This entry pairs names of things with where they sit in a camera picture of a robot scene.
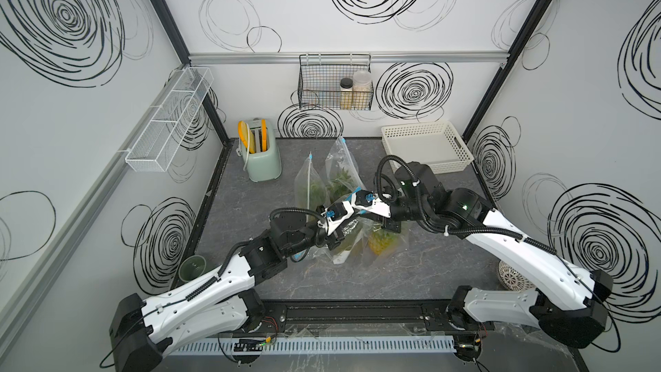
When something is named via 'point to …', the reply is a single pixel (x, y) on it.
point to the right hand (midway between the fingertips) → (364, 208)
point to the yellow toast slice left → (245, 134)
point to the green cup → (191, 267)
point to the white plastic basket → (437, 145)
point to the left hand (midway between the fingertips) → (355, 213)
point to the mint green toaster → (262, 155)
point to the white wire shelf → (154, 148)
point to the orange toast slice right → (264, 134)
